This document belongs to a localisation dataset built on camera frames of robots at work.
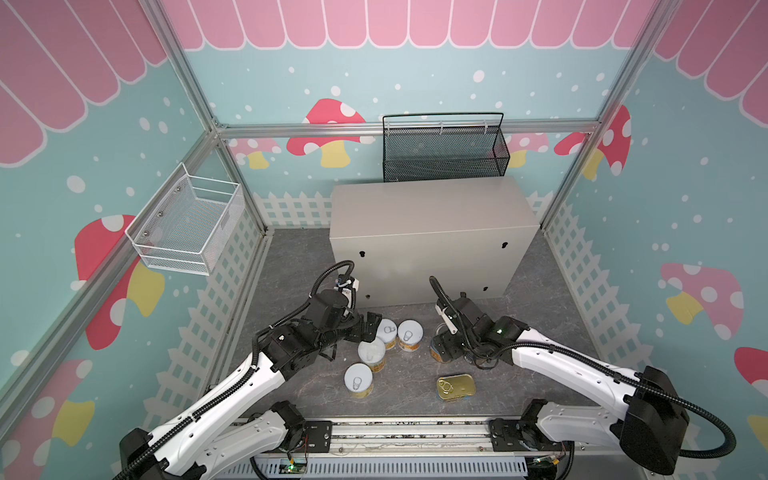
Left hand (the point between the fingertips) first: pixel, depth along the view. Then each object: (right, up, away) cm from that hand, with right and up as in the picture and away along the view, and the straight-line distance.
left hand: (363, 320), depth 75 cm
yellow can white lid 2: (+6, -6, +12) cm, 15 cm away
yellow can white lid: (+12, -6, +12) cm, 19 cm away
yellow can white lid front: (-2, -16, +3) cm, 16 cm away
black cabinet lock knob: (+37, +19, +3) cm, 41 cm away
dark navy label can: (+18, -8, -1) cm, 19 cm away
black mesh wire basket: (+24, +51, +20) cm, 60 cm away
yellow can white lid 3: (+2, -10, +6) cm, 12 cm away
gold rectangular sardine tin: (+24, -18, +3) cm, 30 cm away
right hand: (+22, -6, +7) cm, 24 cm away
